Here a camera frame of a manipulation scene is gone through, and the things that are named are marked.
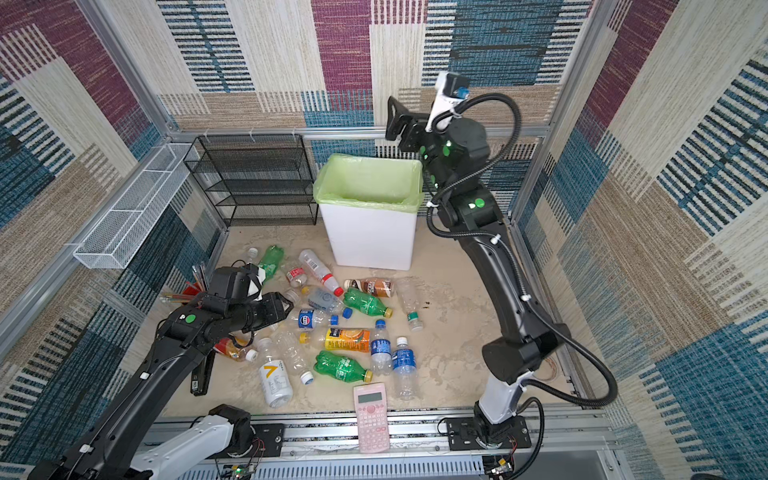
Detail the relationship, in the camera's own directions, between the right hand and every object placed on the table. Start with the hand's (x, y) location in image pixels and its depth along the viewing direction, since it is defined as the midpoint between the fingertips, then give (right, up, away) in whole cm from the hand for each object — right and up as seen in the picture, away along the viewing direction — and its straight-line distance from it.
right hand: (414, 108), depth 59 cm
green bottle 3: (-45, -31, +45) cm, 71 cm away
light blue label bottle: (-25, -43, +33) cm, 60 cm away
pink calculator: (-9, -69, +16) cm, 72 cm away
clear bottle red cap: (-31, -31, +43) cm, 61 cm away
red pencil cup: (-63, -39, +30) cm, 80 cm away
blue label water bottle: (-7, -55, +24) cm, 60 cm away
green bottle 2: (-12, -45, +38) cm, 60 cm away
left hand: (-30, -42, +16) cm, 54 cm away
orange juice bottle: (-19, -53, +25) cm, 61 cm away
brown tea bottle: (-9, -39, +37) cm, 54 cm away
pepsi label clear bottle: (-27, -48, +30) cm, 63 cm away
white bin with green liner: (-10, -15, +22) cm, 29 cm away
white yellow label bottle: (-33, -61, +17) cm, 72 cm away
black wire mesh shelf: (-52, -2, +49) cm, 72 cm away
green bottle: (-17, -58, +20) cm, 64 cm away
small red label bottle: (-35, -37, +40) cm, 64 cm away
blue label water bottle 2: (-1, -57, +20) cm, 61 cm away
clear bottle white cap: (-34, -54, +24) cm, 68 cm away
